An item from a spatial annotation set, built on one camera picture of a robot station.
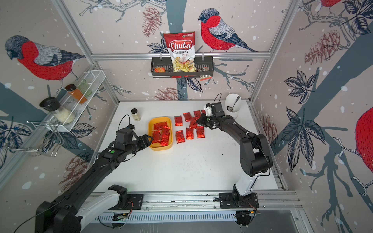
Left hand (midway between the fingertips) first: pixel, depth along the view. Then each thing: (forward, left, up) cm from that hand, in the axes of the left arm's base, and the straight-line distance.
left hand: (151, 137), depth 82 cm
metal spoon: (+32, -54, -12) cm, 63 cm away
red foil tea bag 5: (+8, -15, -14) cm, 22 cm away
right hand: (+13, -25, -2) cm, 28 cm away
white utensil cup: (+32, -51, -2) cm, 61 cm away
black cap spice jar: (+22, +17, -7) cm, 29 cm away
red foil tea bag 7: (+12, -29, -14) cm, 34 cm away
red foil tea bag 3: (+28, -27, -14) cm, 42 cm away
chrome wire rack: (-7, +39, +18) cm, 44 cm away
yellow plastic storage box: (+18, -7, -11) cm, 22 cm away
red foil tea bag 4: (+13, -24, -3) cm, 28 cm away
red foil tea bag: (+22, -13, -14) cm, 29 cm away
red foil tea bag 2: (+26, -19, -15) cm, 36 cm away
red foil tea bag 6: (+10, -22, -13) cm, 27 cm away
